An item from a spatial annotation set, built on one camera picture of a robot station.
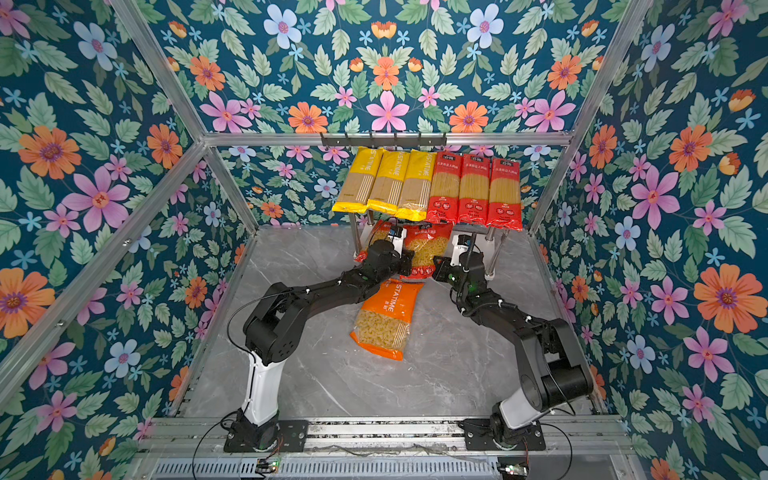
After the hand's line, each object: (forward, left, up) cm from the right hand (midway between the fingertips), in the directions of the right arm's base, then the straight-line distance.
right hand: (442, 252), depth 89 cm
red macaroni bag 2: (+5, +5, -1) cm, 7 cm away
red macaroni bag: (+13, +21, -5) cm, 25 cm away
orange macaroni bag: (-16, +18, -14) cm, 28 cm away
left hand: (+3, +8, -1) cm, 8 cm away
